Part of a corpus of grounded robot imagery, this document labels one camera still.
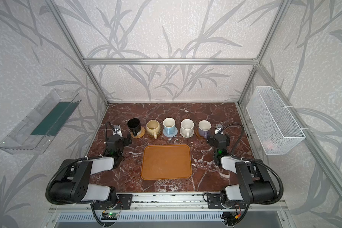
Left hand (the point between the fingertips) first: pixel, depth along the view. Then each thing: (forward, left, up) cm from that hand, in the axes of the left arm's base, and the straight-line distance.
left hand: (122, 128), depth 92 cm
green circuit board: (-46, -3, -11) cm, 47 cm away
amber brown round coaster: (0, -51, -9) cm, 52 cm away
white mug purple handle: (+6, -56, -7) cm, 56 cm away
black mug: (+2, -8, +2) cm, 8 cm away
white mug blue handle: (+4, -31, -1) cm, 31 cm away
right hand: (+1, -64, 0) cm, 64 cm away
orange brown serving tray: (-18, -29, -10) cm, 36 cm away
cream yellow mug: (+5, -19, -6) cm, 21 cm away
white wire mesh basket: (-16, -80, +26) cm, 86 cm away
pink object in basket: (-16, -83, +12) cm, 86 cm away
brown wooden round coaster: (-2, -19, -7) cm, 20 cm away
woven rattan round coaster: (0, -10, -9) cm, 13 cm away
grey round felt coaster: (0, -32, -8) cm, 33 cm away
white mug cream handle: (+6, -43, -5) cm, 44 cm away
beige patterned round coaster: (-1, -41, -7) cm, 42 cm away
